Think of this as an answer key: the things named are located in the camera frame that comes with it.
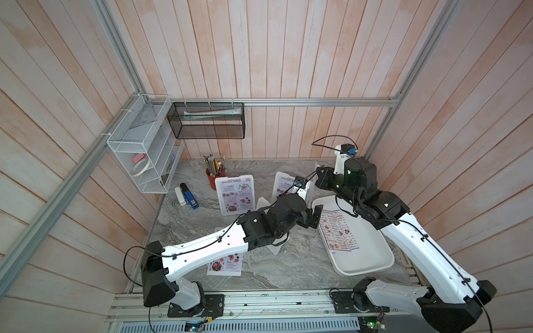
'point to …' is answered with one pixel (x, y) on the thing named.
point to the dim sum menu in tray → (336, 232)
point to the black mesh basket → (207, 120)
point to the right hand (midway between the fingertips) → (314, 167)
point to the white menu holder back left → (236, 194)
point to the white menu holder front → (276, 248)
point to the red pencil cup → (212, 178)
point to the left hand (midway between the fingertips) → (308, 206)
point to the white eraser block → (180, 195)
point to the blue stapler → (189, 196)
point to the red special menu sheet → (229, 266)
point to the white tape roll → (139, 167)
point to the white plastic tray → (375, 253)
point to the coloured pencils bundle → (214, 167)
